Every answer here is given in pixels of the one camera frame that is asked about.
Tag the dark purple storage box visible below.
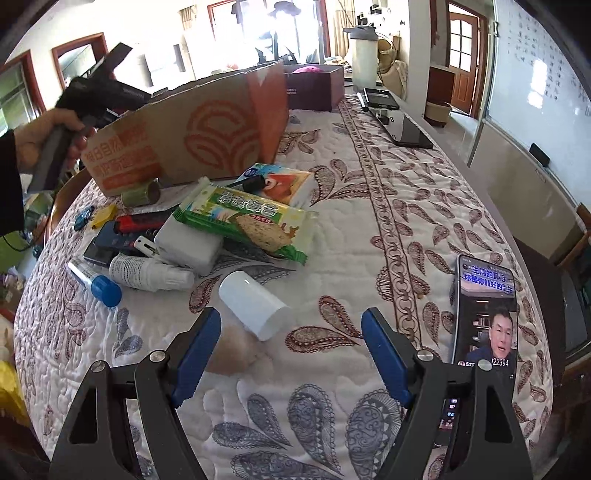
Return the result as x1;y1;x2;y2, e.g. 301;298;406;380
283;64;345;111

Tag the brown cardboard box orange print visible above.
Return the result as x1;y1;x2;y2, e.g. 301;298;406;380
81;61;288;197

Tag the white cylindrical bottle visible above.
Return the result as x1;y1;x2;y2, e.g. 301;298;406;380
218;270;294;341

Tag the brown wooden door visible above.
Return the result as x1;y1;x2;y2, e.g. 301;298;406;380
447;1;488;118

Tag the black smartphone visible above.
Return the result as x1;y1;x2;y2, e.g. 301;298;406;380
83;242;118;269

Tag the black marker pen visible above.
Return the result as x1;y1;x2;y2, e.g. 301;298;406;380
356;92;369;112

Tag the yellow small box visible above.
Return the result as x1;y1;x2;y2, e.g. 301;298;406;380
89;204;119;230

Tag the dark blue remote device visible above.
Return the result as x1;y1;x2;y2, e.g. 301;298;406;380
93;220;158;255

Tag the olive green roll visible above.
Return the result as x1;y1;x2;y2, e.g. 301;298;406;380
121;179;160;207

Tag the person's left hand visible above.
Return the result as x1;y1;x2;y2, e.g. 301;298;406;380
14;108;96;174

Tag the whiteboard on wall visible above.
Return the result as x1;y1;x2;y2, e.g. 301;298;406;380
488;1;591;205

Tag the black tablet on bed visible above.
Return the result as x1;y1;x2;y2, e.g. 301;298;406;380
372;109;434;149

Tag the blue capped tube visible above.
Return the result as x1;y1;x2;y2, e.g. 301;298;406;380
67;259;122;308

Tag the wooden chair backrest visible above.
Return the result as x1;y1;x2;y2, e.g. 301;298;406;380
43;169;91;242

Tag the white power adapter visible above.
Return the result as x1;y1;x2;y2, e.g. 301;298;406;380
154;216;223;276

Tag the smartphone playing video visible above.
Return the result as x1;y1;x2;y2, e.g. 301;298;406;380
450;253;519;446

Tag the tissue pack with orange print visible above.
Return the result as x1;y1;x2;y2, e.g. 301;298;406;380
229;163;318;208

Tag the white spray bottle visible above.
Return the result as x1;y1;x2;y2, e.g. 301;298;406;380
109;254;195;292

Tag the green seaweed cracker packet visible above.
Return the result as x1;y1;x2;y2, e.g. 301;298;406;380
173;177;317;265

